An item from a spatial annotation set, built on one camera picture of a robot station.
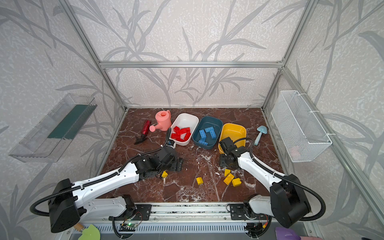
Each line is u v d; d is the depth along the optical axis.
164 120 1.00
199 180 0.82
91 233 0.68
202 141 0.99
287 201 0.41
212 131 1.05
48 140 0.65
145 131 1.02
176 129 1.04
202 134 0.99
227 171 0.86
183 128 1.05
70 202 0.40
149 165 0.56
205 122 1.08
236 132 1.03
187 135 1.01
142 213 0.72
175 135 1.02
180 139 0.99
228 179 0.84
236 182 0.81
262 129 1.05
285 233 0.67
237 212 0.73
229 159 0.61
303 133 0.62
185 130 1.02
